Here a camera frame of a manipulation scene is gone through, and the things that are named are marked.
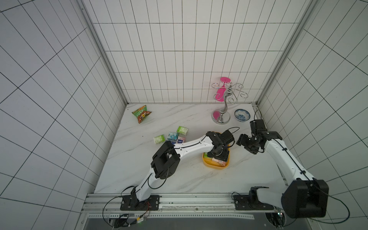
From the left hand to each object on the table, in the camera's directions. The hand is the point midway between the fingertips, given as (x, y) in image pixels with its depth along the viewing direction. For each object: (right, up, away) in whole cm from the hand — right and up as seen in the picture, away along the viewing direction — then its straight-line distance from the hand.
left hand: (217, 159), depth 82 cm
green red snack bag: (-53, +28, +25) cm, 64 cm away
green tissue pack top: (-21, +15, +18) cm, 32 cm away
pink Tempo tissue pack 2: (+3, -2, +1) cm, 4 cm away
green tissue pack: (-36, +10, +13) cm, 40 cm away
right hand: (+12, +9, +2) cm, 15 cm away
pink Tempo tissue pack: (-22, +9, +13) cm, 27 cm away
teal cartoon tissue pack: (-28, +12, +15) cm, 34 cm away
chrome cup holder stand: (+10, +26, +27) cm, 39 cm away
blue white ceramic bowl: (+26, +26, +28) cm, 46 cm away
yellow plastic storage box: (-5, -2, +2) cm, 5 cm away
